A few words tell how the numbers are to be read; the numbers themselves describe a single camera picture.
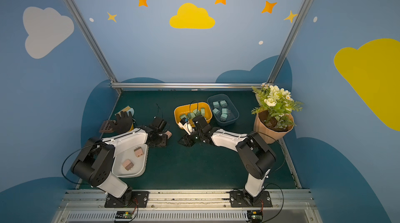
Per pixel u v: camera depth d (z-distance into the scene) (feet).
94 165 1.48
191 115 3.42
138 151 2.85
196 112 3.39
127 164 2.69
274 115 2.74
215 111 3.50
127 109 3.55
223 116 3.42
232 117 3.50
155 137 2.30
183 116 3.44
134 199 2.40
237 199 2.44
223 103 3.65
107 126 3.29
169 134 3.07
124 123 3.26
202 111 3.44
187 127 2.52
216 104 3.65
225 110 3.53
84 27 2.76
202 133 2.35
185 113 3.50
